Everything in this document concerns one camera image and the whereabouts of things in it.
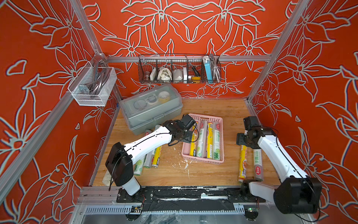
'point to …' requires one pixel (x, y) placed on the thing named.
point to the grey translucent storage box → (149, 109)
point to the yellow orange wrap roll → (243, 162)
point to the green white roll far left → (138, 165)
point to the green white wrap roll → (216, 141)
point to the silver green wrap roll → (148, 159)
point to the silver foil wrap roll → (202, 150)
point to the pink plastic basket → (186, 148)
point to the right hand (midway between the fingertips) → (242, 141)
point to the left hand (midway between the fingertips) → (186, 135)
